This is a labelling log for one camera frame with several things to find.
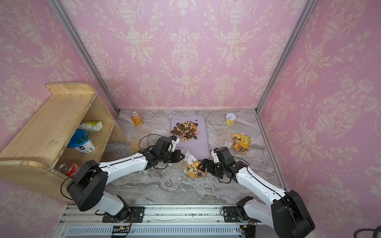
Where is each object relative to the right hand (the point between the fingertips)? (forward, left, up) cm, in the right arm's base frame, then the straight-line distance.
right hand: (204, 169), depth 82 cm
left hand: (+6, +10, +2) cm, 12 cm away
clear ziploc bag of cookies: (+26, +43, -4) cm, 50 cm away
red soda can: (-8, +54, +26) cm, 60 cm away
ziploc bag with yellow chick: (+3, +8, -1) cm, 9 cm away
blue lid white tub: (+6, +56, +25) cm, 62 cm away
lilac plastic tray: (+19, +2, -8) cm, 21 cm away
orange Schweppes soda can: (+38, +44, +4) cm, 58 cm away
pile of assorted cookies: (+31, +10, -4) cm, 33 cm away
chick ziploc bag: (+21, -24, -5) cm, 32 cm away
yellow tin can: (+38, -23, -2) cm, 45 cm away
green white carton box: (+19, +59, +20) cm, 65 cm away
